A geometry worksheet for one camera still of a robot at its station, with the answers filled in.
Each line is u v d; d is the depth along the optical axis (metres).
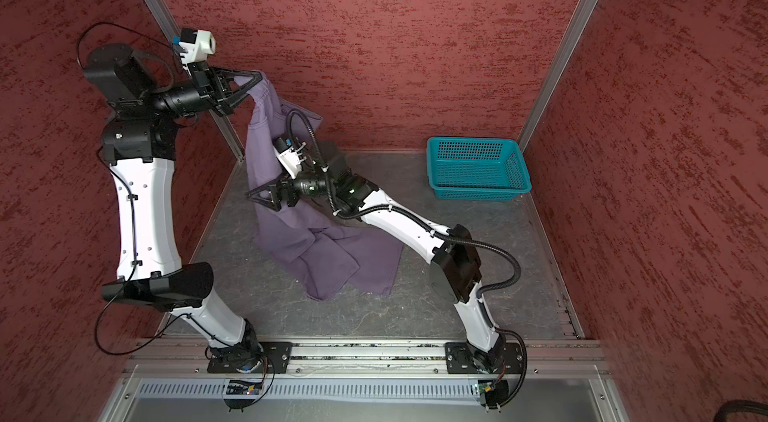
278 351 0.76
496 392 0.72
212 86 0.48
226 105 0.52
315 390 0.77
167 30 0.83
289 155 0.61
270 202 0.59
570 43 0.88
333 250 0.91
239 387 0.73
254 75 0.53
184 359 0.76
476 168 1.17
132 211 0.42
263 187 0.60
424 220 0.52
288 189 0.60
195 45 0.50
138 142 0.43
